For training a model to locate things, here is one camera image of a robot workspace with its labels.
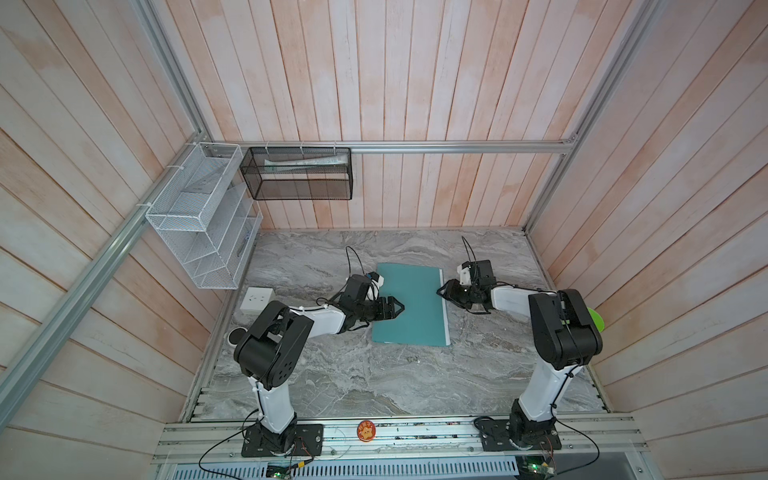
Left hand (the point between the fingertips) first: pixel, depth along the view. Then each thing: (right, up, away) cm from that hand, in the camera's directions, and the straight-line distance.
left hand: (396, 314), depth 92 cm
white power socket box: (-46, +4, +4) cm, 46 cm away
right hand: (+16, +6, +9) cm, 19 cm away
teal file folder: (+10, -2, +4) cm, 11 cm away
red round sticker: (-9, -27, -17) cm, 33 cm away
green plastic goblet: (+53, +1, -14) cm, 55 cm away
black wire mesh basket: (-32, +46, +5) cm, 56 cm away
